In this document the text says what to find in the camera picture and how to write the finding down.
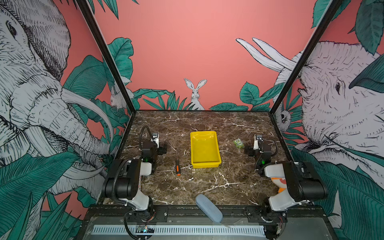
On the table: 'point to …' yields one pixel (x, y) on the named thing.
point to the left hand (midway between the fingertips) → (156, 138)
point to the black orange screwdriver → (177, 166)
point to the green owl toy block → (238, 143)
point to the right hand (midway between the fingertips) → (253, 140)
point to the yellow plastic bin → (205, 150)
